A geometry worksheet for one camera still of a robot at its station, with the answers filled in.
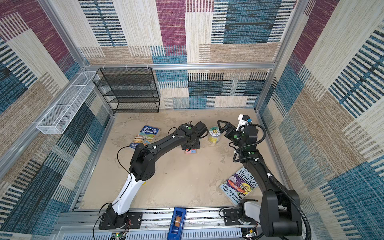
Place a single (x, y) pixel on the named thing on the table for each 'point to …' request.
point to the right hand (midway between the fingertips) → (221, 125)
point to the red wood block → (187, 149)
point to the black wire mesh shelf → (128, 90)
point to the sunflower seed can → (214, 134)
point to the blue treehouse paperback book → (147, 135)
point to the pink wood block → (189, 152)
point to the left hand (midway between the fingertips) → (194, 144)
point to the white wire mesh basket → (58, 118)
